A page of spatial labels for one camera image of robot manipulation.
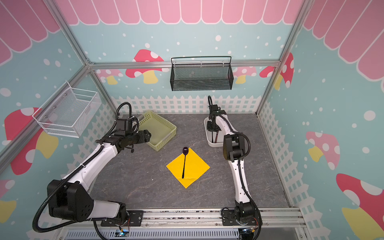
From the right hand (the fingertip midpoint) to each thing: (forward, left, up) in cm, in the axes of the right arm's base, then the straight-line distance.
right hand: (212, 128), depth 110 cm
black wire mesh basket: (+18, +15, +34) cm, 41 cm away
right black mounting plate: (-57, -4, -1) cm, 58 cm away
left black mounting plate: (-57, +43, -1) cm, 71 cm away
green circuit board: (-63, +49, -3) cm, 80 cm away
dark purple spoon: (-20, +19, +1) cm, 27 cm away
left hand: (-19, +41, +16) cm, 48 cm away
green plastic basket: (0, +38, -2) cm, 38 cm away
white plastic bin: (-6, +2, +1) cm, 7 cm away
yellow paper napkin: (-30, +13, -1) cm, 33 cm away
